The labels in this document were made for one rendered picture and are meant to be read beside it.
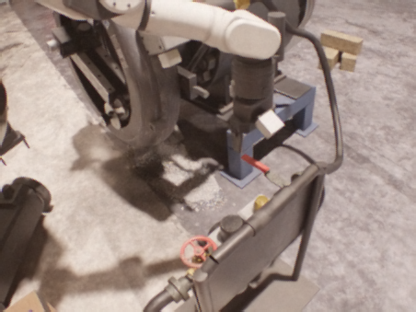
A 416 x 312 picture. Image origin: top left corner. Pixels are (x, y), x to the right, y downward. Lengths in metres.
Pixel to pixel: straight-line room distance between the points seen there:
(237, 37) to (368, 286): 0.94
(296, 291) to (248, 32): 0.85
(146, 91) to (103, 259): 0.68
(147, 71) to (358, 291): 0.98
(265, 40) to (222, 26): 0.08
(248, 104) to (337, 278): 0.75
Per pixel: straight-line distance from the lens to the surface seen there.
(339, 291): 1.17
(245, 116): 0.66
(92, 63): 1.23
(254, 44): 0.57
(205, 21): 0.55
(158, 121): 0.99
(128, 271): 1.23
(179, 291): 0.64
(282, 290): 1.12
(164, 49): 0.80
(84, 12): 0.49
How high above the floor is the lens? 1.02
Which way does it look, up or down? 41 degrees down
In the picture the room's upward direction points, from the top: 7 degrees counter-clockwise
